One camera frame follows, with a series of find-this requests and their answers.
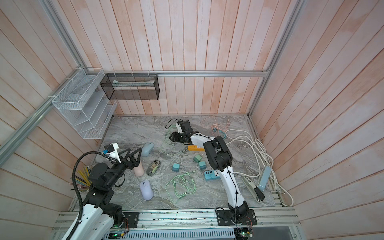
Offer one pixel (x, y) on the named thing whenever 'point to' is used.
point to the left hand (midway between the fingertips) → (137, 150)
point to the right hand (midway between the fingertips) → (171, 137)
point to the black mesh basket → (131, 86)
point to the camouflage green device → (153, 167)
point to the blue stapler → (265, 177)
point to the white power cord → (285, 196)
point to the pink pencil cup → (83, 180)
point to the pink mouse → (139, 171)
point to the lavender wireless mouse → (147, 192)
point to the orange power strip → (194, 148)
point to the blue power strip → (212, 175)
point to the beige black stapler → (258, 194)
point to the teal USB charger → (202, 165)
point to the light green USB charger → (197, 158)
